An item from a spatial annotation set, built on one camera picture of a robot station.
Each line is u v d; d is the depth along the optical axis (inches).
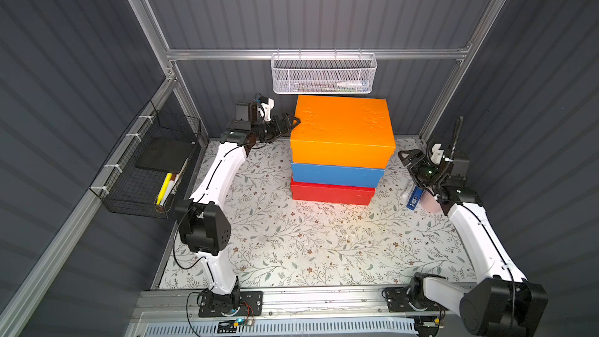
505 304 15.1
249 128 25.5
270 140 30.7
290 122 28.5
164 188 27.8
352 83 35.8
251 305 28.6
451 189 22.2
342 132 29.7
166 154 29.8
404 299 29.0
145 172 28.8
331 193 37.7
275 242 34.1
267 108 29.6
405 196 38.9
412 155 27.8
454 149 22.4
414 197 37.7
